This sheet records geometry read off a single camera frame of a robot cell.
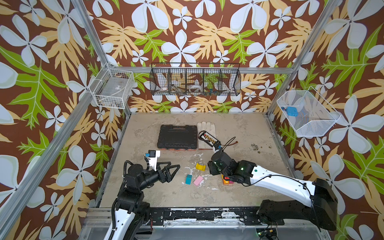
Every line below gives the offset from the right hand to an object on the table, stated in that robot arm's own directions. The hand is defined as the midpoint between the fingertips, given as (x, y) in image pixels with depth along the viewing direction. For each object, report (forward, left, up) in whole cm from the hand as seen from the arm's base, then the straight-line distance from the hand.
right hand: (209, 164), depth 79 cm
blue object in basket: (+27, -50, +13) cm, 58 cm away
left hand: (-4, +18, +8) cm, 20 cm away
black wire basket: (+53, +6, +18) cm, 56 cm away
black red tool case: (+24, +19, -8) cm, 32 cm away
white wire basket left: (+38, +56, +22) cm, 71 cm away
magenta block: (-16, -5, +17) cm, 23 cm away
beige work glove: (+35, -4, -12) cm, 38 cm away
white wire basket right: (+23, -56, +15) cm, 62 cm away
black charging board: (+22, -4, -10) cm, 25 cm away
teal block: (-4, +11, -12) cm, 17 cm away
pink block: (-4, +6, -12) cm, 14 cm away
